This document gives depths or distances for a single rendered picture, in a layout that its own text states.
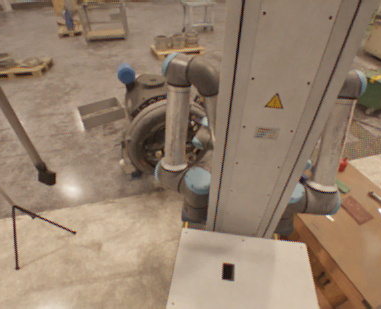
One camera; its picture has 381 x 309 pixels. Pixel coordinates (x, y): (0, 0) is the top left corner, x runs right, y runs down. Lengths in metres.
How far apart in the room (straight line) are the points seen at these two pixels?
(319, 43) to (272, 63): 0.12
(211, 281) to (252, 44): 0.84
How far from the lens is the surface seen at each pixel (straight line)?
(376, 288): 1.70
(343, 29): 0.69
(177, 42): 5.93
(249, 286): 1.01
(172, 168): 1.21
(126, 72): 2.26
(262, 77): 0.69
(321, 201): 1.30
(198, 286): 0.98
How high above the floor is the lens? 1.78
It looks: 41 degrees down
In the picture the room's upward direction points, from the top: straight up
